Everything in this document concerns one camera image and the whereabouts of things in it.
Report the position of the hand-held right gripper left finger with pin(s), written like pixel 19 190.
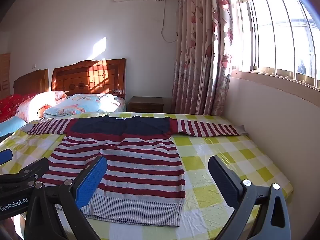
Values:
pixel 90 183

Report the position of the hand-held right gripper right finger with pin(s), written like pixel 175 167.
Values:
pixel 223 182

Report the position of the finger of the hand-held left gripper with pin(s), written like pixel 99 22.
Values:
pixel 5 157
pixel 30 170

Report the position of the red grey striped navy sweater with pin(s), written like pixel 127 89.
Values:
pixel 130 160

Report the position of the yellow white checkered plastic tablecloth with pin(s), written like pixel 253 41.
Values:
pixel 225 152

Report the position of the plain light blue pillow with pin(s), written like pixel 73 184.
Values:
pixel 10 126

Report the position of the red patterned blanket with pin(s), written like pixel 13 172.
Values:
pixel 7 107

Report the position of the pink white pillow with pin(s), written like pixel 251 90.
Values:
pixel 32 105

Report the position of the floral bed pillows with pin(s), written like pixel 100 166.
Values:
pixel 82 105

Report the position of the small plain wooden headboard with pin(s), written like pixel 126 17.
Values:
pixel 32 82

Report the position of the light wooden cabinet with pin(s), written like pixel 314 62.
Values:
pixel 4 75

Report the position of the brown wooden nightstand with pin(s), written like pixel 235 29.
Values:
pixel 146 105

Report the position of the large carved wooden headboard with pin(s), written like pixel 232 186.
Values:
pixel 87 77

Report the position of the pink floral curtain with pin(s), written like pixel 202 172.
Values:
pixel 197 55

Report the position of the window with metal bars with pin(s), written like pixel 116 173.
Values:
pixel 275 30

